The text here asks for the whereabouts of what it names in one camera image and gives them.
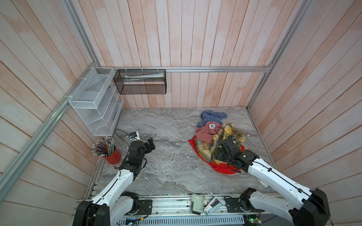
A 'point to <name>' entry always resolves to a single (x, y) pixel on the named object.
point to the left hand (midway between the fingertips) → (146, 142)
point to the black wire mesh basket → (141, 81)
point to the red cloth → (222, 168)
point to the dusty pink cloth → (205, 132)
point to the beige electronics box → (197, 200)
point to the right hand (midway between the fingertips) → (220, 153)
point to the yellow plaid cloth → (209, 150)
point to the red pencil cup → (115, 158)
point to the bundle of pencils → (104, 147)
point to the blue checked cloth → (209, 116)
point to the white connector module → (212, 205)
